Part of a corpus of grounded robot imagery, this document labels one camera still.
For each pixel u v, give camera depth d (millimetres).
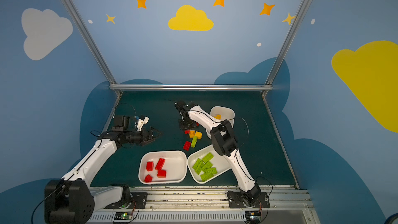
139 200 733
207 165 860
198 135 959
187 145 916
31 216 367
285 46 933
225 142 606
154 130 733
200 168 836
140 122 764
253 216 718
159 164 840
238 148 628
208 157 878
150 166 834
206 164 861
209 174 818
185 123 856
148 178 785
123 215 710
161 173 819
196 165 851
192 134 957
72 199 394
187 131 957
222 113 1038
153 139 703
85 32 861
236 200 745
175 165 864
